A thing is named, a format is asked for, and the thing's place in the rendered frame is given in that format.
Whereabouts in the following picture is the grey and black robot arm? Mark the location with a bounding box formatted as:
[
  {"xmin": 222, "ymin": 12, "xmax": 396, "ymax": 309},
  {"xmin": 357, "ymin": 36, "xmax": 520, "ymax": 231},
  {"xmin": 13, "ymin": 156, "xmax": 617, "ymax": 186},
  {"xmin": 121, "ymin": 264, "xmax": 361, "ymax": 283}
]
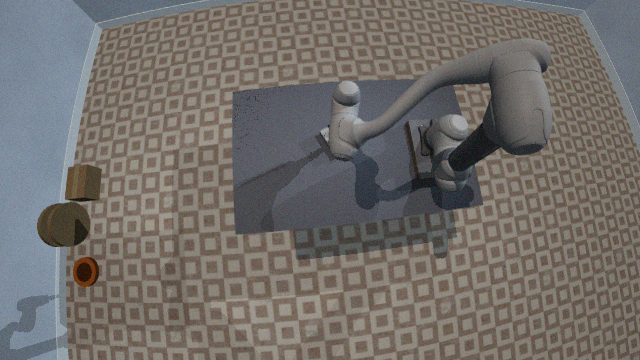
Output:
[{"xmin": 329, "ymin": 39, "xmax": 552, "ymax": 192}]

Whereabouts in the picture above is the white power strip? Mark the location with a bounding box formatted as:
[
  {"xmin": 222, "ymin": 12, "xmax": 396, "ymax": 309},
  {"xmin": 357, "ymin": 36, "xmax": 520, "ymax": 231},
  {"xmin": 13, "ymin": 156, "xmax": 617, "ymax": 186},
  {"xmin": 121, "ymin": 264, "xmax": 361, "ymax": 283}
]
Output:
[{"xmin": 320, "ymin": 127, "xmax": 329, "ymax": 147}]

